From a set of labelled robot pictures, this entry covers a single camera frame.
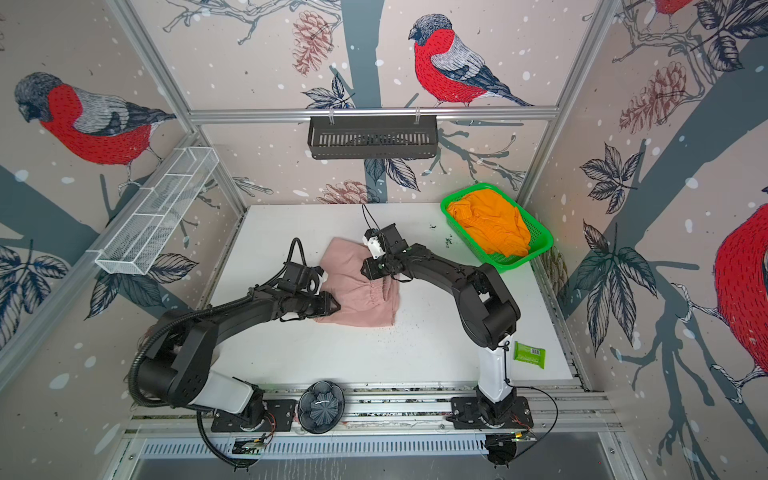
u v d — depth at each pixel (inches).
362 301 35.2
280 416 28.9
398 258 27.3
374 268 32.7
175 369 17.2
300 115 70.2
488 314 19.8
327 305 31.5
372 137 42.0
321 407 29.2
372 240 33.7
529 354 32.1
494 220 43.1
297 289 28.8
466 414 28.6
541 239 40.7
